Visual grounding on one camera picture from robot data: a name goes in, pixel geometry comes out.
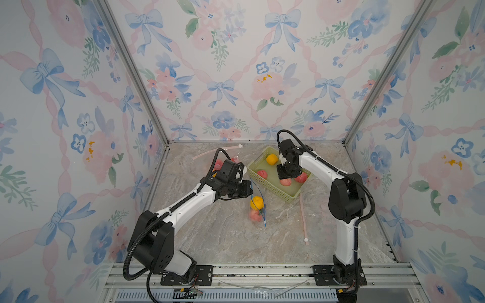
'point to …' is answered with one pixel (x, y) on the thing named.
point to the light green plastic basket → (263, 169)
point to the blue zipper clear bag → (257, 211)
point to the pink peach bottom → (286, 182)
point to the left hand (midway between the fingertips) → (255, 191)
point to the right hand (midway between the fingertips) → (284, 175)
